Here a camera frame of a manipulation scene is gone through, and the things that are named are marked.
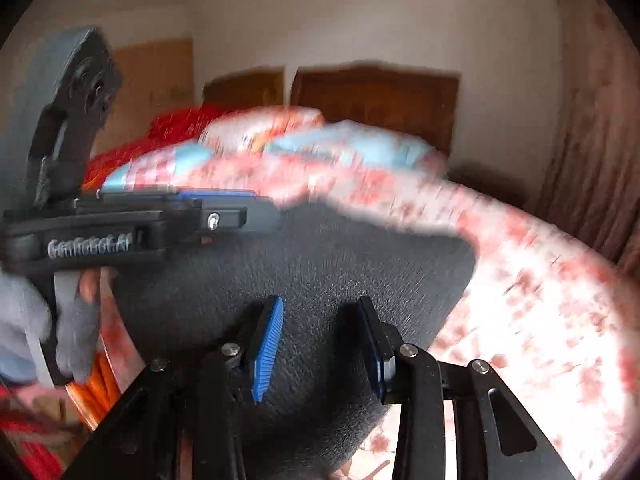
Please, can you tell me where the dark striped knit sweater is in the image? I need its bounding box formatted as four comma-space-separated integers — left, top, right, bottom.
113, 203, 476, 479

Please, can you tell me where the left gloved hand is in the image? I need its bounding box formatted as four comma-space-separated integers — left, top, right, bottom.
1, 269, 101, 385

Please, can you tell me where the red patterned blanket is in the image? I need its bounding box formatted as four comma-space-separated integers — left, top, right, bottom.
81, 105, 226, 191

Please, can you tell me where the pink floral pillow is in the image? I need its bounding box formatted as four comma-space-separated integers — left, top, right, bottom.
198, 106, 324, 153

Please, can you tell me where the orange blanket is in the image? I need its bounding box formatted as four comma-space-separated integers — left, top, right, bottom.
65, 351, 122, 431

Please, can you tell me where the pink floral bed quilt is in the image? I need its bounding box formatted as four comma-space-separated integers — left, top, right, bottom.
98, 123, 640, 480

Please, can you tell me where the small wooden headboard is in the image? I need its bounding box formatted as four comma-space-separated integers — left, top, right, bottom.
202, 67, 285, 110

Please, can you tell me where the light blue floral pillow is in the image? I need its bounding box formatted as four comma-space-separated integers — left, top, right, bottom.
264, 120, 445, 170

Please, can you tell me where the large wooden headboard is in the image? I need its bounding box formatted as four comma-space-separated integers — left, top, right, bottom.
290, 61, 461, 155

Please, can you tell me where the pink floral curtain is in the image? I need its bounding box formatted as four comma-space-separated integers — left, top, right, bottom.
536, 0, 639, 278

